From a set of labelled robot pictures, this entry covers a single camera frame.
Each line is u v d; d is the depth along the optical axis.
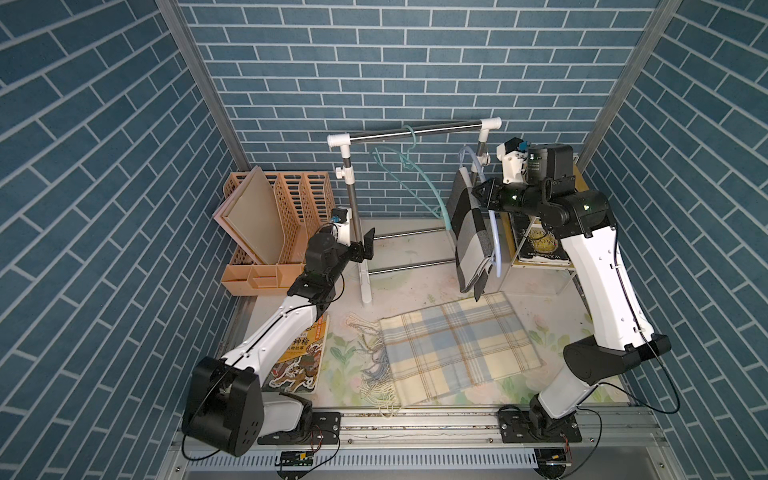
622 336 0.42
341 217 0.66
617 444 0.76
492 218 0.63
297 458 0.72
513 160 0.59
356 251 0.71
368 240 0.72
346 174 0.77
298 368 0.82
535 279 1.02
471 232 0.73
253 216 0.94
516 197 0.55
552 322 0.94
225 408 0.40
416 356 0.85
